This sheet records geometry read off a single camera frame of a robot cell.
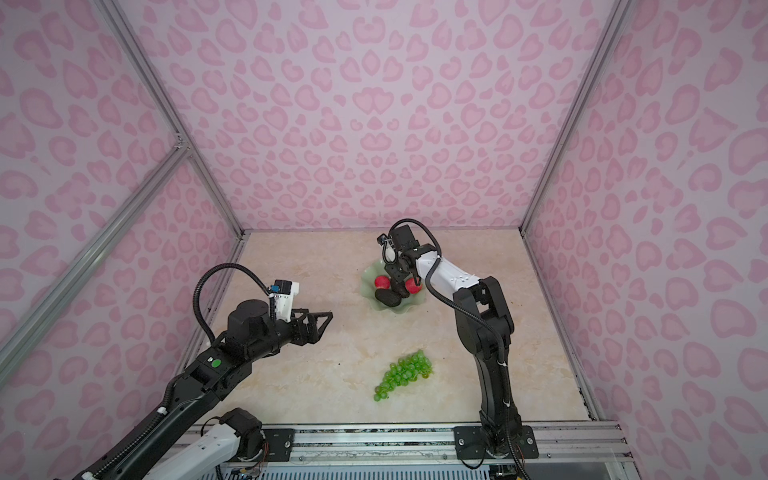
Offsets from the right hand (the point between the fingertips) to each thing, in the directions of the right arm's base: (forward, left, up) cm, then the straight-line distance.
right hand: (401, 261), depth 99 cm
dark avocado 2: (-11, +4, -5) cm, 12 cm away
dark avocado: (-8, 0, -5) cm, 9 cm away
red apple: (-4, +6, -5) cm, 9 cm away
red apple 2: (-8, -4, -4) cm, 9 cm away
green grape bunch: (-34, -2, -5) cm, 34 cm away
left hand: (-26, +19, +13) cm, 35 cm away
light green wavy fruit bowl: (-7, +11, -6) cm, 14 cm away
